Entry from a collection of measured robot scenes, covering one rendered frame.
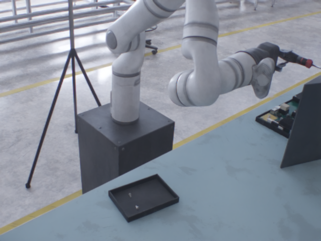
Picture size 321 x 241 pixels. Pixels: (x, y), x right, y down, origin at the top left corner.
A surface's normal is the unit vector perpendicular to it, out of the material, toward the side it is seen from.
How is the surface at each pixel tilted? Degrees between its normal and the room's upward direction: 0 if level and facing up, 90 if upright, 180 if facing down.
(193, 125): 0
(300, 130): 90
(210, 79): 50
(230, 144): 0
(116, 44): 99
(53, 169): 0
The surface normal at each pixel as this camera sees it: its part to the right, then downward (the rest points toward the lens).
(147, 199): 0.07, -0.85
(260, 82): -0.79, 0.29
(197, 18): -0.33, -0.15
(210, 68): 0.58, -0.29
